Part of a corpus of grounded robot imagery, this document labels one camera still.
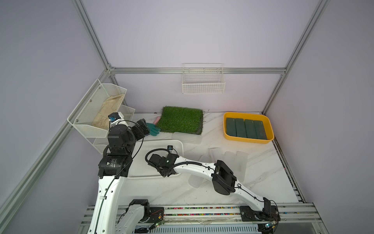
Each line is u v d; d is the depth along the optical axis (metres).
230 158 0.93
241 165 0.91
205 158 0.93
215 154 0.93
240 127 1.09
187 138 1.04
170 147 0.80
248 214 0.73
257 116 1.16
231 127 1.08
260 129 1.08
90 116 0.76
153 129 1.08
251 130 1.07
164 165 0.62
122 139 0.46
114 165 0.43
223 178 0.55
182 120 1.14
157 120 1.14
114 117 0.54
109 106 0.82
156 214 0.73
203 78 0.95
